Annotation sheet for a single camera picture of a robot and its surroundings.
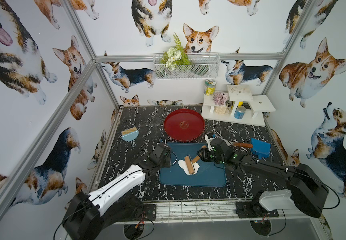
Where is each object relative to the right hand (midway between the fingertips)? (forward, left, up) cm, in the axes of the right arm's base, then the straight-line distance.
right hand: (202, 150), depth 85 cm
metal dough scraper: (+10, -21, -10) cm, 25 cm away
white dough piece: (-4, +12, -9) cm, 15 cm away
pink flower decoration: (+31, -13, +11) cm, 35 cm away
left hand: (-2, +20, 0) cm, 20 cm away
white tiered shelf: (+35, -28, 0) cm, 44 cm away
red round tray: (+26, +10, -10) cm, 30 cm away
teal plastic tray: (-10, -5, -12) cm, 16 cm away
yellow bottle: (+36, -30, 0) cm, 47 cm away
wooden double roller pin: (-4, +7, -8) cm, 11 cm away
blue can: (+31, -30, -3) cm, 43 cm away
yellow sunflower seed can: (+44, -8, +12) cm, 46 cm away
